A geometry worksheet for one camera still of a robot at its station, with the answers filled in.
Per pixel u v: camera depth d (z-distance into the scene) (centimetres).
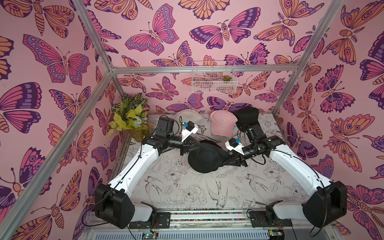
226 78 92
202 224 73
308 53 85
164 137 60
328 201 40
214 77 95
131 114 85
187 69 95
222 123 106
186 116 106
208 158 68
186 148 62
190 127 60
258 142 61
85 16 71
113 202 39
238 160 64
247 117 116
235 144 61
